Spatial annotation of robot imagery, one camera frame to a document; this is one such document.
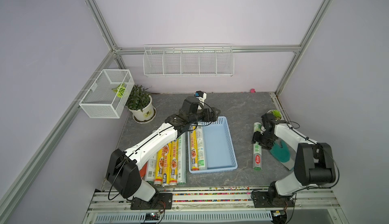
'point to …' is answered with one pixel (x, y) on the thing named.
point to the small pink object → (253, 90)
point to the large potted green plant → (140, 104)
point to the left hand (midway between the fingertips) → (214, 112)
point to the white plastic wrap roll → (150, 169)
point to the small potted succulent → (277, 114)
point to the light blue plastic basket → (221, 153)
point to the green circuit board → (152, 216)
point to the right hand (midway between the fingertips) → (256, 142)
